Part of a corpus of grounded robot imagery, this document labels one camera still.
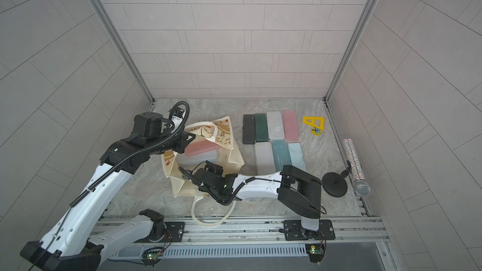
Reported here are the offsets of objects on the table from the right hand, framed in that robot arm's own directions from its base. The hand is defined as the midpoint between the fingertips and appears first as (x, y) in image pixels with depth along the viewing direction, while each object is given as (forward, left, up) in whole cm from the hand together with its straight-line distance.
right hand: (207, 173), depth 81 cm
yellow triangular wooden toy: (+28, -59, -6) cm, 65 cm away
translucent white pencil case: (+7, -27, -4) cm, 28 cm away
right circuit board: (-30, -41, -8) cm, 52 cm away
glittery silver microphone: (-15, -55, +15) cm, 59 cm away
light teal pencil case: (+10, -35, -4) cm, 36 cm away
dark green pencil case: (+25, -26, -2) cm, 36 cm away
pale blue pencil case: (+8, -42, -5) cm, 43 cm away
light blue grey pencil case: (+9, -1, -1) cm, 9 cm away
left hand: (+6, -1, +22) cm, 22 cm away
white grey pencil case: (+27, -34, -3) cm, 44 cm away
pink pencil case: (+26, -43, -5) cm, 51 cm away
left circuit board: (-28, +16, -2) cm, 33 cm away
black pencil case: (+25, -20, -4) cm, 32 cm away
